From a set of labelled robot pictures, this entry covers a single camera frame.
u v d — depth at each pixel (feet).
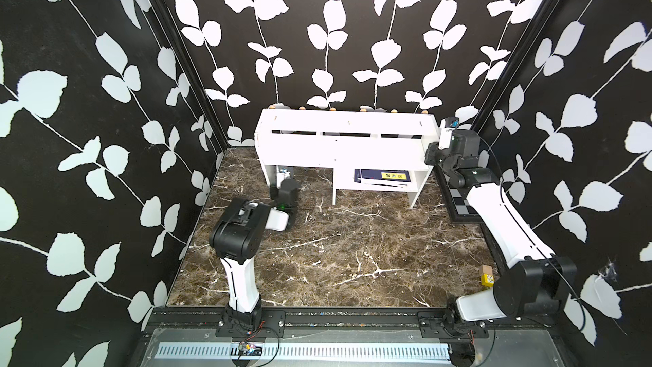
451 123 2.25
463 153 1.94
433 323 2.40
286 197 2.50
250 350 2.34
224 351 2.30
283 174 2.74
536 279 1.33
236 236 1.69
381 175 3.02
